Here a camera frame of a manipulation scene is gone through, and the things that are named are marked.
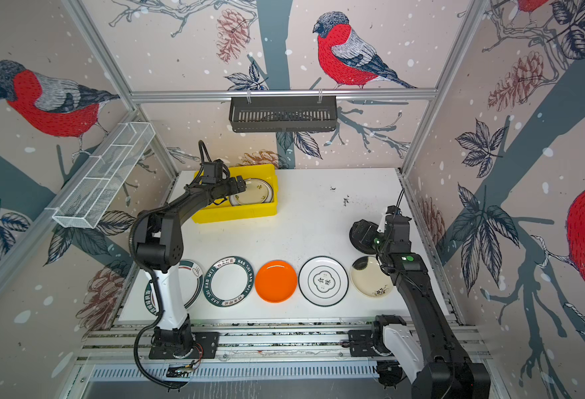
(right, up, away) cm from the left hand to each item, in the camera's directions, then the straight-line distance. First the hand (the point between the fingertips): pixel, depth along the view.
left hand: (235, 182), depth 101 cm
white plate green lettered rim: (+2, -36, -16) cm, 39 cm away
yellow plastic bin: (-5, -12, +4) cm, 14 cm away
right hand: (+48, -17, -20) cm, 55 cm away
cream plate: (+7, -4, +11) cm, 13 cm away
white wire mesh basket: (-37, +1, -23) cm, 43 cm away
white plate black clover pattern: (+35, -36, -15) cm, 52 cm away
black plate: (+46, -17, -29) cm, 56 cm away
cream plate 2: (+52, -36, -15) cm, 65 cm away
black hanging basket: (+10, +29, +5) cm, 31 cm away
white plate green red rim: (-11, -36, -16) cm, 41 cm away
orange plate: (+18, -36, -14) cm, 43 cm away
